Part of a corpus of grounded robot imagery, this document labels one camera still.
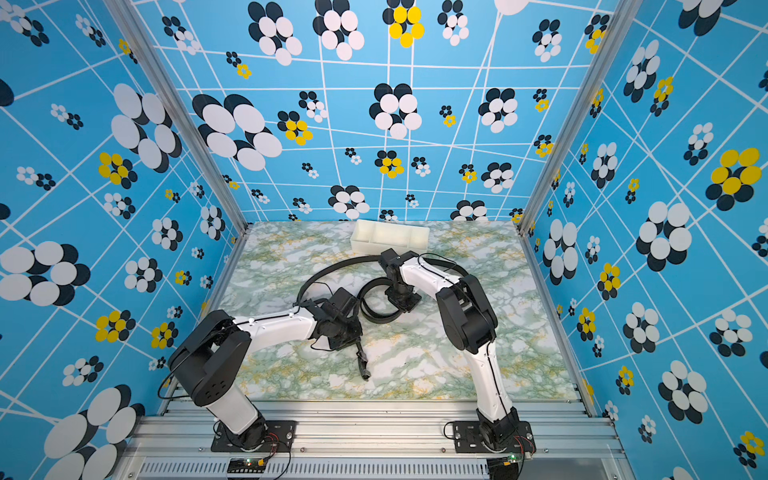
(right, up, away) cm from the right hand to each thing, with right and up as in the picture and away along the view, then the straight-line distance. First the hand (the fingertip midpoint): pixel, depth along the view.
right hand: (399, 305), depth 98 cm
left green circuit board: (-38, -35, -26) cm, 57 cm away
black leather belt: (-12, +3, +1) cm, 13 cm away
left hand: (-9, -8, -8) cm, 15 cm away
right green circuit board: (+27, -31, -28) cm, 50 cm away
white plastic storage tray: (-9, +24, +18) cm, 31 cm away
